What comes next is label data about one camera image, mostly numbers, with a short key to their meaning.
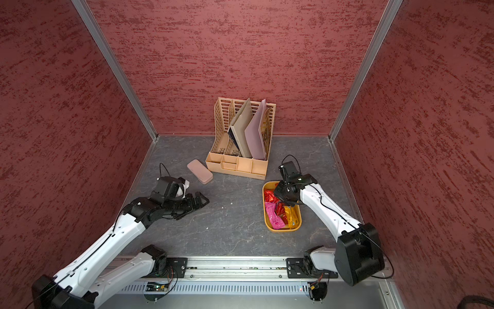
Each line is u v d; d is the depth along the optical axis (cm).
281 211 83
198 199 69
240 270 76
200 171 103
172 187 60
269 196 87
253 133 93
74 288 38
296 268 74
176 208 64
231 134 90
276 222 81
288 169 67
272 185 93
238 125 89
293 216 81
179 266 74
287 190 60
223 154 100
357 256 40
